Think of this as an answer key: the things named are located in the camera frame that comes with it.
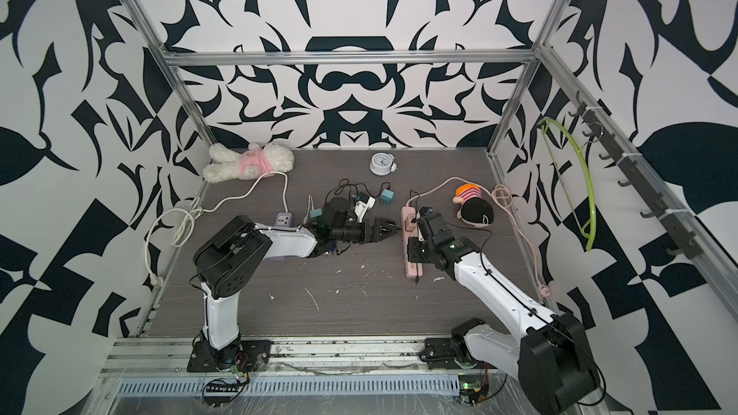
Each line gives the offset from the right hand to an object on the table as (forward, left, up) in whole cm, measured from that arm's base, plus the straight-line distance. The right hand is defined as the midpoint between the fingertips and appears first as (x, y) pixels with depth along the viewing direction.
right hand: (411, 243), depth 86 cm
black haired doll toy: (+11, -21, 0) cm, 23 cm away
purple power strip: (+11, +41, -5) cm, 43 cm away
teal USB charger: (+14, +31, -6) cm, 35 cm away
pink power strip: (+5, 0, -1) cm, 5 cm away
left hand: (+4, +6, +2) cm, 8 cm away
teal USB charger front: (+21, +6, -6) cm, 22 cm away
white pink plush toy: (+32, +53, +1) cm, 62 cm away
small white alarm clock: (+35, +7, -5) cm, 36 cm away
